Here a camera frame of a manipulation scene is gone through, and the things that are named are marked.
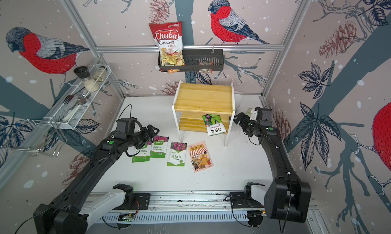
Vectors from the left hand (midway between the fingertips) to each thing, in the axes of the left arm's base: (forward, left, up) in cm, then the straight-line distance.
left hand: (157, 130), depth 78 cm
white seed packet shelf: (+6, -30, -3) cm, 31 cm away
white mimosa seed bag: (-5, -9, -19) cm, 22 cm away
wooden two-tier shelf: (+9, -19, +14) cm, 25 cm away
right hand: (+7, -43, -1) cm, 43 cm away
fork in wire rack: (+9, +40, +17) cm, 44 cm away
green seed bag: (+1, +3, -19) cm, 19 cm away
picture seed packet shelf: (-6, -22, -19) cm, 30 cm away
